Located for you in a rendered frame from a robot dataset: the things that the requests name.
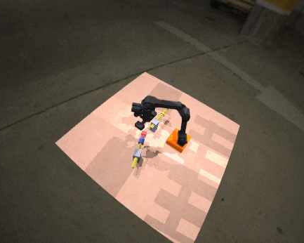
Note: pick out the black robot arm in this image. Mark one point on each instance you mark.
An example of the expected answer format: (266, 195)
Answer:
(149, 103)

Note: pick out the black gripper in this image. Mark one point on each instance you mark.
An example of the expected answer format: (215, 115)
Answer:
(140, 125)

